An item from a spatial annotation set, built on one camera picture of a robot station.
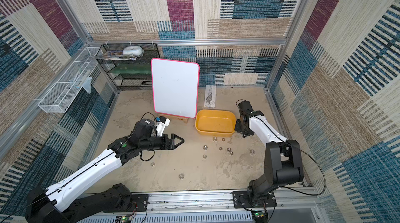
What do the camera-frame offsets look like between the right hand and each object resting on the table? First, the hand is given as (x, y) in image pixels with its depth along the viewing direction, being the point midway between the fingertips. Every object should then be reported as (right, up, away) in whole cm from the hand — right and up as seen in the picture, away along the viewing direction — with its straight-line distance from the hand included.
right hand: (241, 128), depth 91 cm
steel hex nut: (+5, -13, -2) cm, 14 cm away
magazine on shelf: (-73, +42, +1) cm, 84 cm away
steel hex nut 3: (-6, -14, -2) cm, 15 cm away
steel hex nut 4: (-12, -12, 0) cm, 17 cm away
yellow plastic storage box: (-15, +2, +9) cm, 17 cm away
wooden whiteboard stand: (-33, +4, +6) cm, 34 cm away
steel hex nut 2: (-7, -12, -1) cm, 14 cm away
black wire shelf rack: (-73, +35, +21) cm, 84 cm away
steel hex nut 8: (-34, -23, -10) cm, 42 cm away
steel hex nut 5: (-10, -7, +3) cm, 13 cm away
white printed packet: (-17, +18, +24) cm, 34 cm away
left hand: (-34, -3, -17) cm, 38 cm away
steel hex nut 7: (-21, -11, 0) cm, 24 cm away
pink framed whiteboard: (-38, +23, -1) cm, 45 cm away
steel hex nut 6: (-15, -7, +3) cm, 17 cm away
